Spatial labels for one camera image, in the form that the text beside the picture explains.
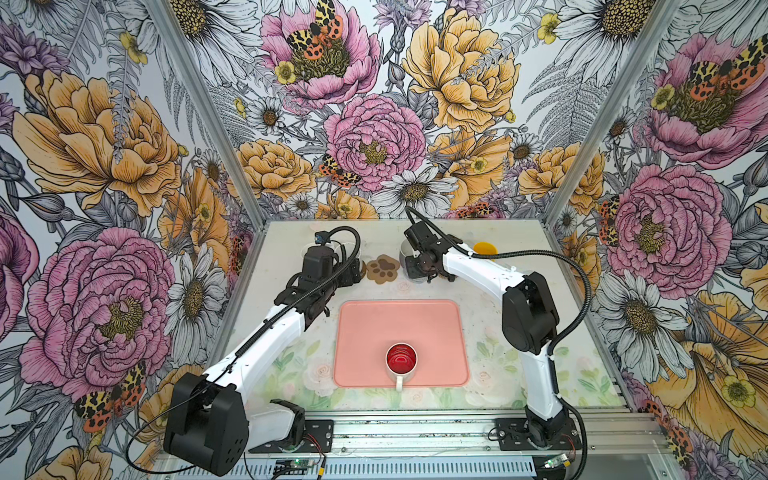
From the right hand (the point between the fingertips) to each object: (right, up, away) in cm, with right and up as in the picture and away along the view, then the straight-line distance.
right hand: (418, 275), depth 95 cm
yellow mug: (+23, +9, +7) cm, 25 cm away
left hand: (-21, +2, -11) cm, 24 cm away
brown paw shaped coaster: (-11, +1, +13) cm, 17 cm away
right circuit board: (+31, -41, -24) cm, 57 cm away
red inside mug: (-6, -23, -10) cm, 26 cm away
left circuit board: (-31, -42, -24) cm, 58 cm away
